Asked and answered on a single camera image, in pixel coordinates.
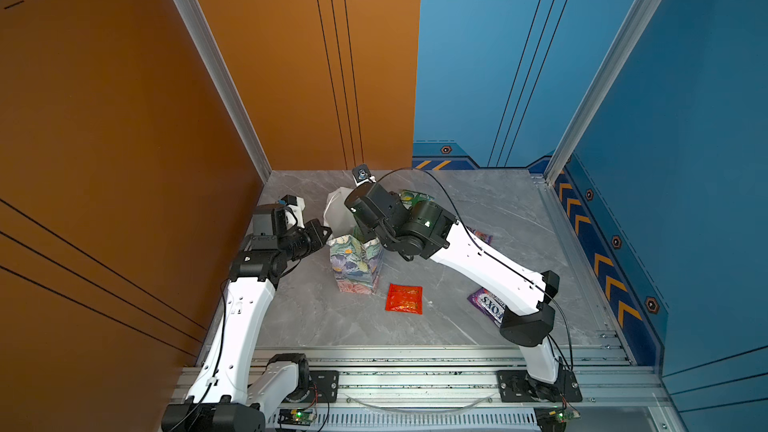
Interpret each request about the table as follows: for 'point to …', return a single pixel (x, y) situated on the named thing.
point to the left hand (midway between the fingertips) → (332, 227)
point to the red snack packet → (404, 298)
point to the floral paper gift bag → (356, 264)
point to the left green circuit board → (295, 416)
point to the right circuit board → (553, 418)
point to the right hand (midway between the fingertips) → (368, 206)
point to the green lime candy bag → (409, 197)
